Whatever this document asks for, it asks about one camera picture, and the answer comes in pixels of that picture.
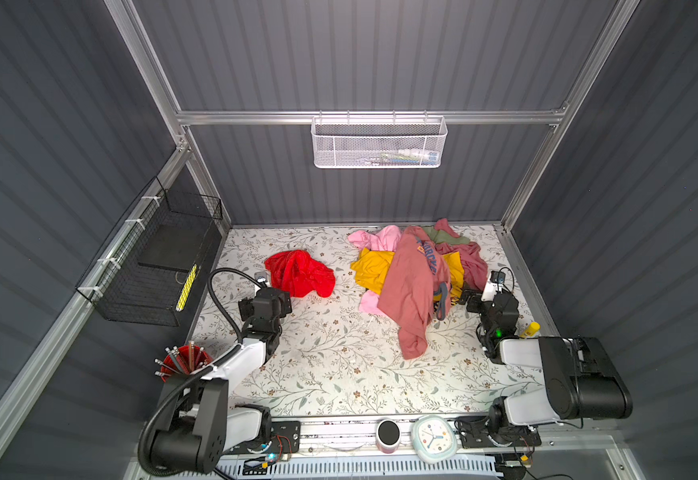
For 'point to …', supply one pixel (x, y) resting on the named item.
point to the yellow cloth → (373, 269)
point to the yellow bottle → (532, 329)
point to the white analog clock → (433, 438)
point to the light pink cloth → (387, 239)
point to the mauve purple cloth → (474, 262)
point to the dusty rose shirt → (414, 288)
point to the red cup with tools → (182, 361)
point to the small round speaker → (388, 435)
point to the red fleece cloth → (295, 273)
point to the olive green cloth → (440, 237)
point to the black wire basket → (149, 270)
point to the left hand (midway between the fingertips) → (263, 296)
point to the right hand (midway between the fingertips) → (486, 285)
